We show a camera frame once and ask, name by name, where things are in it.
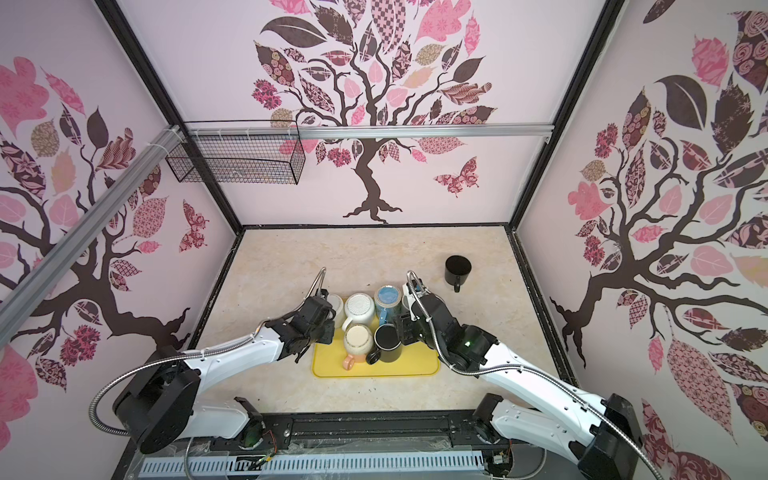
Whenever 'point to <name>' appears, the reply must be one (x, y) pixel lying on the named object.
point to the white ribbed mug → (359, 308)
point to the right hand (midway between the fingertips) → (399, 313)
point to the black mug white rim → (387, 343)
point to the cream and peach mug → (358, 341)
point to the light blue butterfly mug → (387, 300)
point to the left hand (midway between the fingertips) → (327, 328)
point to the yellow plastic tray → (415, 360)
